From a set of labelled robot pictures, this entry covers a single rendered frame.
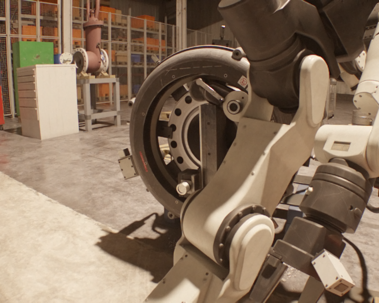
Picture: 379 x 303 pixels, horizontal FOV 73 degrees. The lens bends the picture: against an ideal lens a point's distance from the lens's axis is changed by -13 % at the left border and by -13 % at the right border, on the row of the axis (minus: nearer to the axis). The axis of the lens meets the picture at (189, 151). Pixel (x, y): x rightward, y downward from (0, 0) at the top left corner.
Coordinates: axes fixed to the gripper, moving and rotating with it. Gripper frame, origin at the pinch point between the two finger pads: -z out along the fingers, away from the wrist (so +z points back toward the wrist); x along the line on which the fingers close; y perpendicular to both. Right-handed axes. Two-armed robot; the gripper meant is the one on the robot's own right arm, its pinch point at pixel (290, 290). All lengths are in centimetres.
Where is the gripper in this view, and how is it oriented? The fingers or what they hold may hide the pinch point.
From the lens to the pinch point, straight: 43.2
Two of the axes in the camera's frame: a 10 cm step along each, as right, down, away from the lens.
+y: -4.4, -0.9, 8.9
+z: 4.9, -8.6, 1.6
